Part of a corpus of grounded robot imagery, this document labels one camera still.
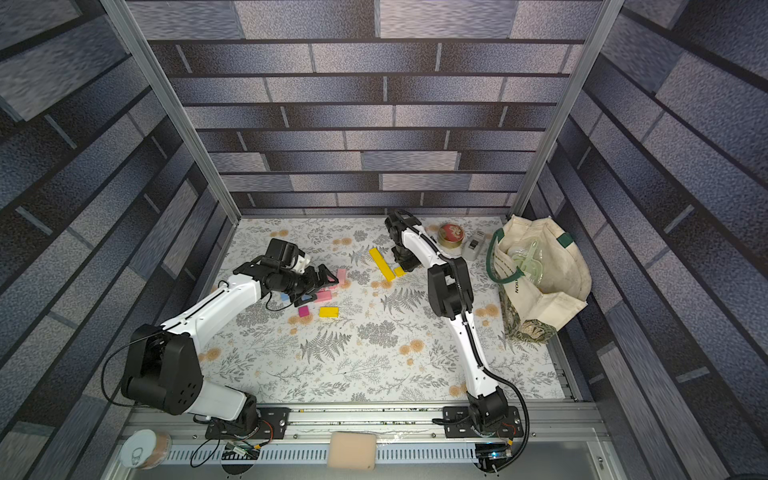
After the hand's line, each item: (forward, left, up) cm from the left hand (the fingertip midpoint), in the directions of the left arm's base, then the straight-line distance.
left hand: (330, 285), depth 84 cm
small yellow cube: (+13, -21, -12) cm, 27 cm away
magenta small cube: (-2, +10, -13) cm, 16 cm away
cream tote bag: (+10, -68, -7) cm, 69 cm away
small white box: (+24, -48, -10) cm, 54 cm away
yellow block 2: (+13, -17, -14) cm, 25 cm away
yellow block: (+19, -13, -13) cm, 27 cm away
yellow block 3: (-2, +2, -14) cm, 14 cm away
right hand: (+19, -22, -13) cm, 32 cm away
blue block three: (-6, +11, +4) cm, 13 cm away
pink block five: (+4, +5, -13) cm, 14 cm away
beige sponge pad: (-38, -8, -15) cm, 42 cm away
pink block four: (+13, 0, -13) cm, 18 cm away
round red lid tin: (+29, -40, -10) cm, 50 cm away
